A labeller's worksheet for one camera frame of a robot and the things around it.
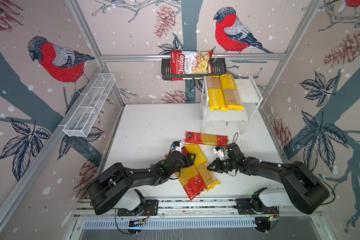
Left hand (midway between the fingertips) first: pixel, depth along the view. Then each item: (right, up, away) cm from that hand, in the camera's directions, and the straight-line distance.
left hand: (194, 157), depth 82 cm
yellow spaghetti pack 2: (+20, +31, -7) cm, 38 cm away
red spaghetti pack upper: (+1, -13, -4) cm, 14 cm away
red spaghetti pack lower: (-6, -12, -2) cm, 13 cm away
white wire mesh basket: (-56, +21, -10) cm, 61 cm away
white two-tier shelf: (+31, +34, -2) cm, 46 cm away
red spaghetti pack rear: (+9, +8, +16) cm, 20 cm away
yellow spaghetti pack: (+12, +34, -6) cm, 36 cm away
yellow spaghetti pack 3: (+4, -6, +4) cm, 8 cm away
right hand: (+7, -8, +1) cm, 11 cm away
